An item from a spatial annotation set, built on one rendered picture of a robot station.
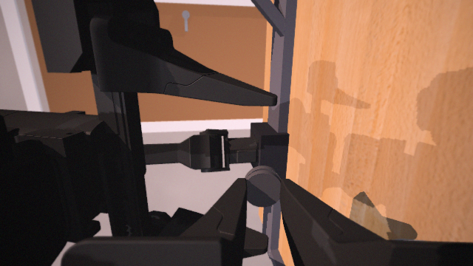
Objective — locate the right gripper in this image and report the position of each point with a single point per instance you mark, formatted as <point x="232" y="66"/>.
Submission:
<point x="121" y="50"/>

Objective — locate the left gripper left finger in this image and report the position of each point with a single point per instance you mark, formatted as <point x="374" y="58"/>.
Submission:
<point x="216" y="239"/>

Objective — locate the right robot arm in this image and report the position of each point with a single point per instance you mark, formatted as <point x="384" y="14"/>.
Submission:
<point x="35" y="222"/>

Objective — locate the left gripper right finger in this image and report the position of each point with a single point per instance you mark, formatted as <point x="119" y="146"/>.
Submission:
<point x="319" y="235"/>

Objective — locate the dark grey disc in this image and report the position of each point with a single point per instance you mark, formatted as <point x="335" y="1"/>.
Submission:
<point x="263" y="188"/>
<point x="267" y="168"/>

